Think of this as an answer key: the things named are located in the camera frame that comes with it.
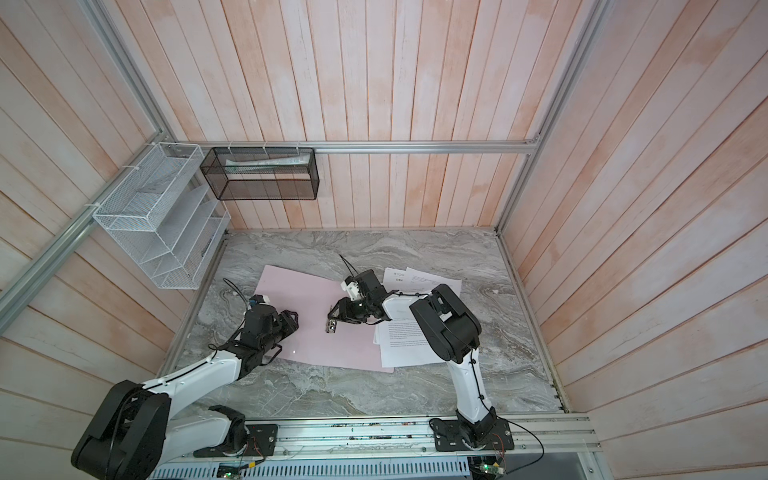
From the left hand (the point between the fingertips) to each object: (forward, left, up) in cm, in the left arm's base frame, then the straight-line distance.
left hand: (294, 322), depth 90 cm
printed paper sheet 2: (+18, -40, -4) cm, 44 cm away
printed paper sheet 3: (+18, -35, -4) cm, 40 cm away
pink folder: (-6, -17, -4) cm, 19 cm away
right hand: (+3, -11, -3) cm, 12 cm away
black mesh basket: (+47, +15, +21) cm, 54 cm away
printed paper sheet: (-5, -34, -5) cm, 34 cm away
